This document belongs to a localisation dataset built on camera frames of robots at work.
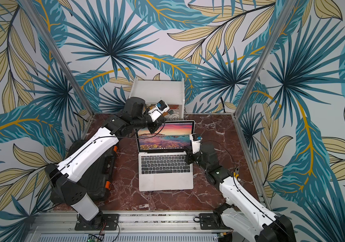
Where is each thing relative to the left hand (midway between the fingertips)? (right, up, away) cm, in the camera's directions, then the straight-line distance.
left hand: (164, 120), depth 72 cm
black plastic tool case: (-35, -32, +7) cm, 48 cm away
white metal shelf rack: (+3, +17, +12) cm, 21 cm away
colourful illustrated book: (+4, +5, +18) cm, 19 cm away
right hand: (+6, -15, +4) cm, 17 cm away
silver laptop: (-2, -24, +12) cm, 27 cm away
